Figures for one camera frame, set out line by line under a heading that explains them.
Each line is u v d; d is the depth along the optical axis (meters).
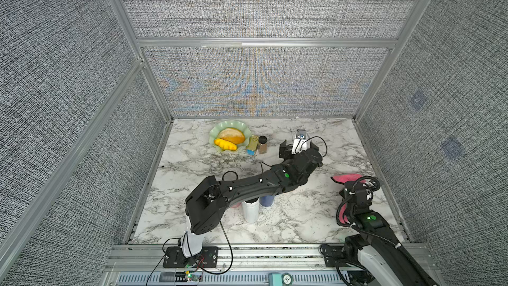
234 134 1.04
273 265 0.73
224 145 1.01
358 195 0.62
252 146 1.01
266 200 0.81
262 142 0.97
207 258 0.74
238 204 0.70
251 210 0.72
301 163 0.57
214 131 1.07
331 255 0.73
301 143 0.63
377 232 0.55
